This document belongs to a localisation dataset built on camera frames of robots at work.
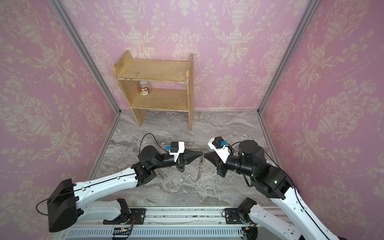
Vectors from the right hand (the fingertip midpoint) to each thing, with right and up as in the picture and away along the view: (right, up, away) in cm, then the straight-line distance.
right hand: (206, 154), depth 60 cm
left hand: (-2, 0, -2) cm, 3 cm away
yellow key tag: (-1, -3, 0) cm, 3 cm away
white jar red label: (-38, +36, +37) cm, 64 cm away
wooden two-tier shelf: (-21, +40, +46) cm, 65 cm away
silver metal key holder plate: (-2, -3, 0) cm, 3 cm away
